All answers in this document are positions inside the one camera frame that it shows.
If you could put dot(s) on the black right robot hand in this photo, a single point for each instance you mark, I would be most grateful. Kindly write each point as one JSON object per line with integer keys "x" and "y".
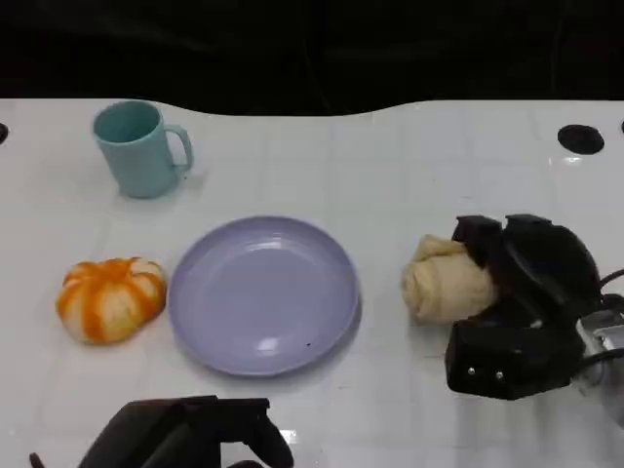
{"x": 551, "y": 273}

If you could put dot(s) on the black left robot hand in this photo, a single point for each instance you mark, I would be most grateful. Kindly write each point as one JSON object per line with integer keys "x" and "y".
{"x": 161, "y": 434}

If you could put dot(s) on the beige towel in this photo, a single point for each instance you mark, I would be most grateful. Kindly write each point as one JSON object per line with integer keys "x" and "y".
{"x": 448, "y": 287}

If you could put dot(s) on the orange and white bread roll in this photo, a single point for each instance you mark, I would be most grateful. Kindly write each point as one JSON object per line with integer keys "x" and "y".
{"x": 109, "y": 300}

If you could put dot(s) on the lilac plate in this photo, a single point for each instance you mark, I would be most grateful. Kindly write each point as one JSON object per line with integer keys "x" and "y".
{"x": 263, "y": 302}

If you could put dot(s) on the pale green mug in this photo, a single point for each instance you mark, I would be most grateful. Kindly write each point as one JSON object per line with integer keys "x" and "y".
{"x": 139, "y": 158}

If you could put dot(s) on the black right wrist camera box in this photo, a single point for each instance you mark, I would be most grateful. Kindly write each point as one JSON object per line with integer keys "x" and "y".
{"x": 517, "y": 358}

